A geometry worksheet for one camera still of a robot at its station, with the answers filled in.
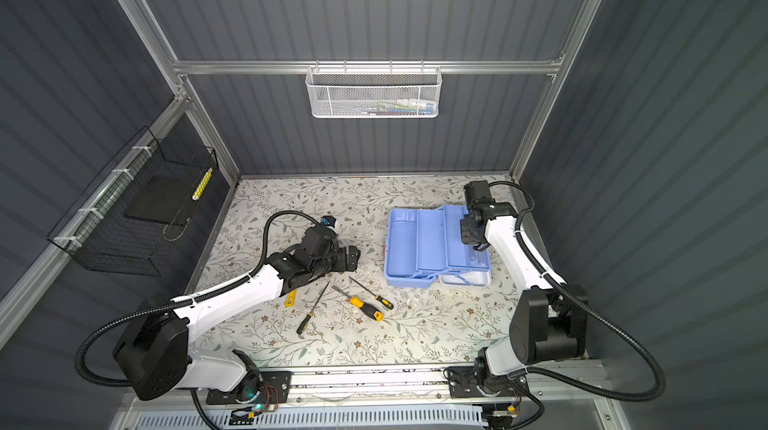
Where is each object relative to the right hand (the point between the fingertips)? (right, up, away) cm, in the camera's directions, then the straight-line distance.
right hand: (484, 235), depth 86 cm
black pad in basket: (-86, +10, -9) cm, 87 cm away
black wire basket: (-90, +5, -14) cm, 92 cm away
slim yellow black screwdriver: (-29, -20, +1) cm, 35 cm away
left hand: (-39, -5, 0) cm, 40 cm away
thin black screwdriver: (-52, -24, -1) cm, 57 cm away
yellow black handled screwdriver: (-34, -21, -1) cm, 40 cm away
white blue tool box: (-16, -4, +6) cm, 18 cm away
